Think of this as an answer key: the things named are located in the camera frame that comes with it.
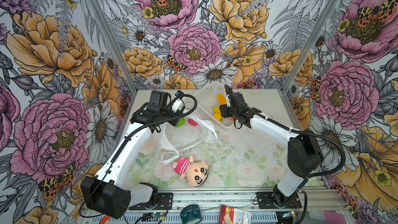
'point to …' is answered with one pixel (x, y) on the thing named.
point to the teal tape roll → (190, 212)
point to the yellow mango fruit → (217, 116)
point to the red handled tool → (104, 219)
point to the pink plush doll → (196, 172)
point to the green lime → (181, 123)
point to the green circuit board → (156, 214)
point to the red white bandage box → (230, 215)
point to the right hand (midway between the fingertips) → (224, 111)
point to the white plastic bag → (173, 139)
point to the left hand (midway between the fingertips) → (177, 117)
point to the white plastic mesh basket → (205, 100)
